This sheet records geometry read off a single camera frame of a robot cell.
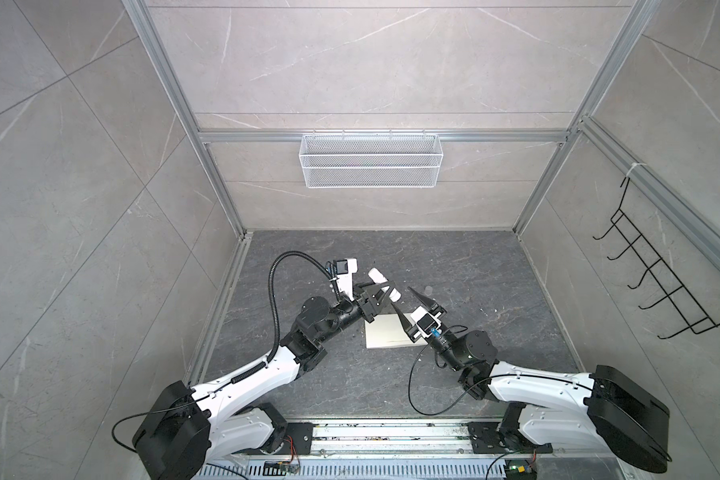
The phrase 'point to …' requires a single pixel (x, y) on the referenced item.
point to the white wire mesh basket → (371, 161)
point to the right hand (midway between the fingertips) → (405, 291)
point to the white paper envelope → (387, 330)
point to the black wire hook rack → (698, 320)
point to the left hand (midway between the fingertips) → (392, 279)
